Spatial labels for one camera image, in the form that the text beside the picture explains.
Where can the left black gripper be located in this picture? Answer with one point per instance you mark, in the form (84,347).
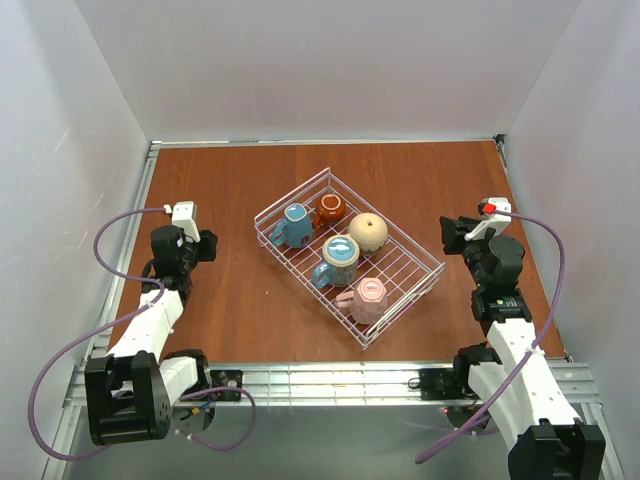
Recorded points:
(203,245)

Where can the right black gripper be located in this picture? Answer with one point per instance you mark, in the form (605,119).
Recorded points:
(458,237)

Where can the blue mug white interior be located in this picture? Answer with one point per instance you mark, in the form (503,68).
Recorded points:
(294,229)

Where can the cream round ceramic mug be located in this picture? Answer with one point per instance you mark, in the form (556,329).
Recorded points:
(369,231)

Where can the pink faceted mug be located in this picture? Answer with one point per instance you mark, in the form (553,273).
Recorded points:
(366,303)

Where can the blue butterfly mug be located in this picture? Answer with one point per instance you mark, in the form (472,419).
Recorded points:
(340,261)

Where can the brown orange glazed mug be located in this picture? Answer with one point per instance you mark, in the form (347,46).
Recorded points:
(329,209)

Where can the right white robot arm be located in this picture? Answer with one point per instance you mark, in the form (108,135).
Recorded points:
(544,434)

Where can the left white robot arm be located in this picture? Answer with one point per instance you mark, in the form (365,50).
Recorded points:
(131,390)

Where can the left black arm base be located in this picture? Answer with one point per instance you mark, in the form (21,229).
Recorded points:
(197,414)

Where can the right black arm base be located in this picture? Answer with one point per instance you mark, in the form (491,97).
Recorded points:
(440,384)

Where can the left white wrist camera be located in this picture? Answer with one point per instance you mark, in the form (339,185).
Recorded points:
(183,215)

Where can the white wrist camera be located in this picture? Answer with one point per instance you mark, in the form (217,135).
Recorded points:
(495,213)
(183,215)

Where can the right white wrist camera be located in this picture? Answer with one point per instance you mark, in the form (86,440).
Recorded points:
(495,213)

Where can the white wire dish rack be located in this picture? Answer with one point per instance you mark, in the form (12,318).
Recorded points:
(363,269)

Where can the aluminium front rail frame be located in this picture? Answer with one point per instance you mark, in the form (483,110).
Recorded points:
(314,404)

